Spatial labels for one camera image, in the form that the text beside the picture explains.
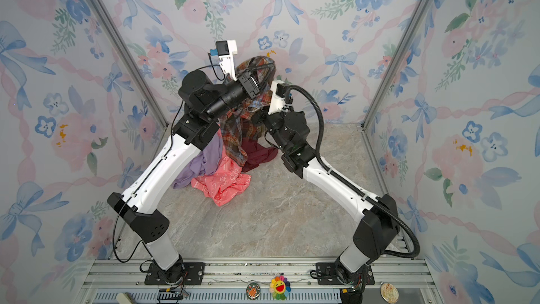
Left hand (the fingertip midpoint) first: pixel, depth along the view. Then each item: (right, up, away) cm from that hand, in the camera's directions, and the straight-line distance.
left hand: (272, 62), depth 51 cm
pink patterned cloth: (-19, -36, +37) cm, 55 cm away
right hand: (-6, -3, +13) cm, 15 cm away
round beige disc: (+39, -69, +19) cm, 82 cm away
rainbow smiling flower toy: (+3, -68, +20) cm, 71 cm away
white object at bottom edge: (-48, -70, +17) cm, 86 cm away
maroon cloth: (-8, -24, +52) cm, 58 cm away
